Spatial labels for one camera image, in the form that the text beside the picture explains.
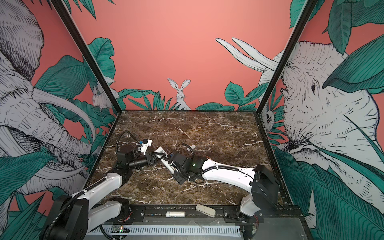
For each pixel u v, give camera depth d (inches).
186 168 22.4
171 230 27.6
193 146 40.6
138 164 27.8
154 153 30.0
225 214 29.3
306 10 27.6
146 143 30.3
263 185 16.3
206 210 28.6
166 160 23.0
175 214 28.8
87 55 33.9
